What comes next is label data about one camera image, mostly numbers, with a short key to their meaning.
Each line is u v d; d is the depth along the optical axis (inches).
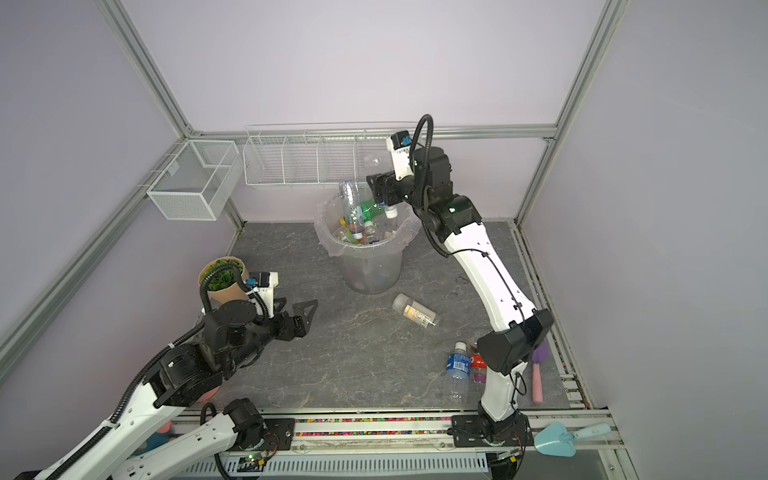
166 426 17.1
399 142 22.7
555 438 28.7
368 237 35.7
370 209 36.0
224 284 35.6
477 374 32.0
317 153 39.0
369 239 35.4
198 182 38.4
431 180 20.1
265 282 22.7
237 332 18.3
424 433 29.7
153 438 17.6
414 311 35.3
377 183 24.3
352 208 35.0
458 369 31.0
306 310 24.7
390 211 29.6
